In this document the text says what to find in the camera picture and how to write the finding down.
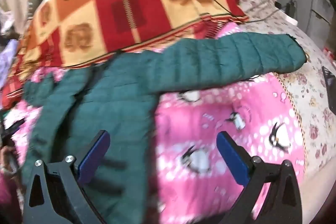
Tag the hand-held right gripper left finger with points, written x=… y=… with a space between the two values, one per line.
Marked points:
x=95 y=155

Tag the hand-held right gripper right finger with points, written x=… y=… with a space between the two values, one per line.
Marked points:
x=233 y=158

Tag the green puffer jacket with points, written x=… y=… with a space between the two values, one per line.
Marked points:
x=118 y=108

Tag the pink penguin print blanket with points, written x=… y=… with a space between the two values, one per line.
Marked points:
x=210 y=119

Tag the floral bedsheet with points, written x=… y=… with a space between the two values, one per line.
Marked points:
x=309 y=113

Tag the black slatted object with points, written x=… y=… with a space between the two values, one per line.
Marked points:
x=329 y=82

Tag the purple cloth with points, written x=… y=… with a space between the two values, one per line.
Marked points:
x=8 y=61

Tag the red yellow checked blanket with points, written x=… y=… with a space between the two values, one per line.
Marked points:
x=147 y=3

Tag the black charger plug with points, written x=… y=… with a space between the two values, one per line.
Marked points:
x=290 y=6

